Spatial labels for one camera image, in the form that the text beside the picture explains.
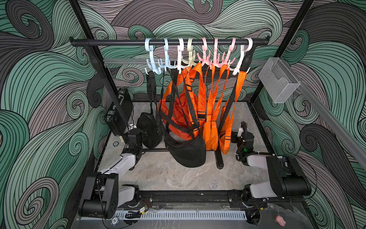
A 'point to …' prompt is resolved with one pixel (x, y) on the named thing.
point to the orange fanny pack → (227, 113)
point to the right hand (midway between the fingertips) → (237, 130)
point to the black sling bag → (189, 152)
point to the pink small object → (280, 220)
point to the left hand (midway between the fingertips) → (134, 129)
